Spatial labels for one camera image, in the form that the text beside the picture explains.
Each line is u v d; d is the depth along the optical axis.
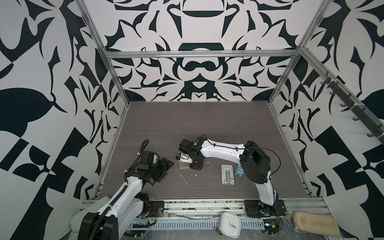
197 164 0.77
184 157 0.78
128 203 0.50
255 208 0.74
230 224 0.67
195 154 0.64
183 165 0.86
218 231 0.68
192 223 0.71
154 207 0.75
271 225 0.71
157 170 0.76
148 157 0.68
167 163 0.77
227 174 0.83
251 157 0.56
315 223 0.67
